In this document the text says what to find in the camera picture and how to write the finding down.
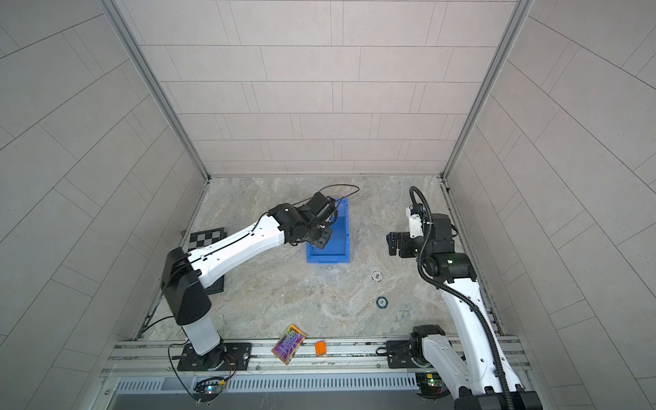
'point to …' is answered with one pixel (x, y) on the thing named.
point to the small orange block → (320, 348)
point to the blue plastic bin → (336, 248)
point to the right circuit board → (430, 385)
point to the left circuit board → (207, 389)
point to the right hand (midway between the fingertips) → (400, 234)
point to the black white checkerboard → (202, 239)
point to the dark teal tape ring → (382, 301)
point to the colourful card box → (288, 345)
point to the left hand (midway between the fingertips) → (327, 233)
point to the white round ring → (377, 276)
